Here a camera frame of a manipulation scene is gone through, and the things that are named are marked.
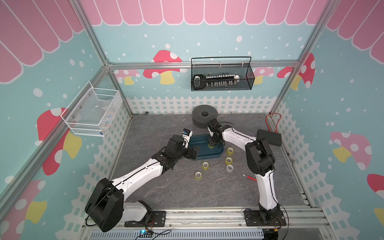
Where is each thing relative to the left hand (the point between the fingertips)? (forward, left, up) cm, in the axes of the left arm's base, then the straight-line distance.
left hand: (192, 147), depth 84 cm
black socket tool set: (+34, -4, +20) cm, 39 cm away
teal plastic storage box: (+8, -9, -18) cm, 21 cm away
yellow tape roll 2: (+6, -24, -13) cm, 28 cm away
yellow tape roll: (+9, -12, -14) cm, 20 cm away
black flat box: (+19, -57, -16) cm, 62 cm away
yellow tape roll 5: (-11, -4, -14) cm, 18 cm away
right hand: (+13, -14, -13) cm, 23 cm away
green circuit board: (-39, +22, -17) cm, 48 cm away
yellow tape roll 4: (-4, -8, -14) cm, 17 cm away
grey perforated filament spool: (+35, -6, -9) cm, 36 cm away
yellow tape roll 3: (0, -23, -14) cm, 27 cm away
